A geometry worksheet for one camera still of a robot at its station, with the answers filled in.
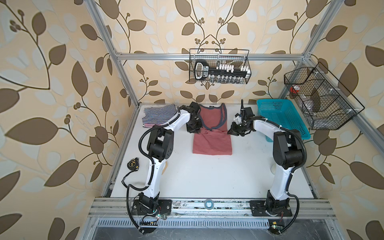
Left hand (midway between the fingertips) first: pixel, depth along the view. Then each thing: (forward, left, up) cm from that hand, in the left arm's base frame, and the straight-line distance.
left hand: (202, 129), depth 97 cm
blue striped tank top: (+12, +31, -2) cm, 34 cm away
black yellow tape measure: (-24, +40, -5) cm, 47 cm away
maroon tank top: (-5, -8, -4) cm, 10 cm away
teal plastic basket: (+22, -62, -5) cm, 66 cm away
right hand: (-1, -18, -2) cm, 18 cm away
